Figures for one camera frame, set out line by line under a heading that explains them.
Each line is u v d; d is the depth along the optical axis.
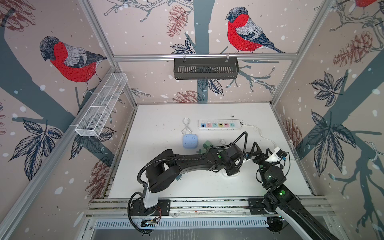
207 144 0.95
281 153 0.65
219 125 1.04
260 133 1.01
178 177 0.83
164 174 0.46
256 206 0.73
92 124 0.71
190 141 0.97
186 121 1.10
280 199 0.59
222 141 0.97
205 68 1.04
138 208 0.73
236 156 0.63
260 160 0.70
